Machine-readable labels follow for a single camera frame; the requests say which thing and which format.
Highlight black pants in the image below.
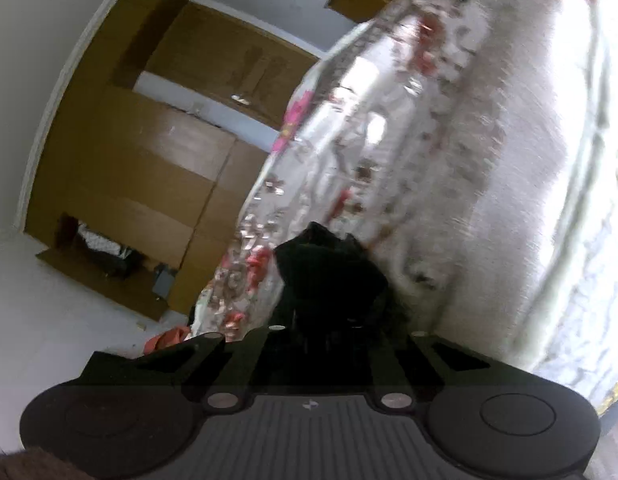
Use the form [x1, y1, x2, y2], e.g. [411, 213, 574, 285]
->
[188, 221, 496, 401]

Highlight wooden door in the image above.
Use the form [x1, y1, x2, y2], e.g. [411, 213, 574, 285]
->
[146, 2, 318, 130]

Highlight wooden wardrobe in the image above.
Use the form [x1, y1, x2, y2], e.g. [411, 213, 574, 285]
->
[23, 0, 270, 321]

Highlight cream floral quilt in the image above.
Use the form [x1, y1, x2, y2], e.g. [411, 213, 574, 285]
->
[193, 0, 618, 411]

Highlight orange red cloth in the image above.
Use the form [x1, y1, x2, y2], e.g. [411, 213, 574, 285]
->
[143, 326, 191, 356]

